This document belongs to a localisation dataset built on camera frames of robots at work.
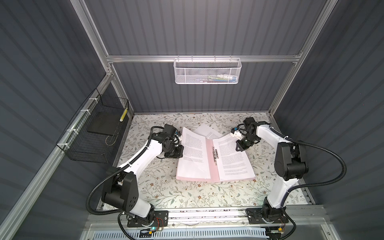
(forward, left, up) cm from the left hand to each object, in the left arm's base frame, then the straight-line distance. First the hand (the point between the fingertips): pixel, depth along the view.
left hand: (181, 155), depth 85 cm
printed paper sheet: (-1, -7, -6) cm, 9 cm away
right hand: (+5, -37, -6) cm, 38 cm away
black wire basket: (+3, +44, +16) cm, 47 cm away
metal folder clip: (+4, -21, -10) cm, 24 cm away
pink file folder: (-4, -19, -11) cm, 22 cm away
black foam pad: (+12, +39, +17) cm, 44 cm away
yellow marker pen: (+17, +31, +17) cm, 39 cm away
